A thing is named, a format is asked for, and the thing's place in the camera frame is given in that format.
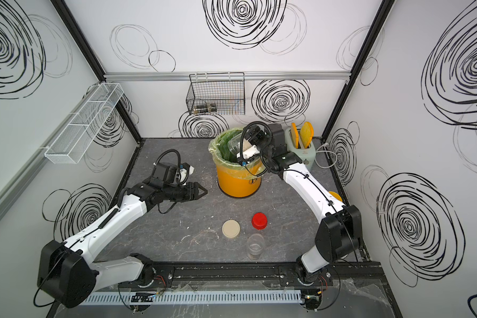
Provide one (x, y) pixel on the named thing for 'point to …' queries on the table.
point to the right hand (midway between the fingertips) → (256, 125)
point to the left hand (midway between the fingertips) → (202, 192)
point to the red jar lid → (260, 220)
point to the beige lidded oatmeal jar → (234, 144)
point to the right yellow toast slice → (307, 134)
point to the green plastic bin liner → (222, 158)
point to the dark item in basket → (209, 108)
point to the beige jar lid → (230, 228)
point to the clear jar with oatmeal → (255, 244)
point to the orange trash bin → (235, 185)
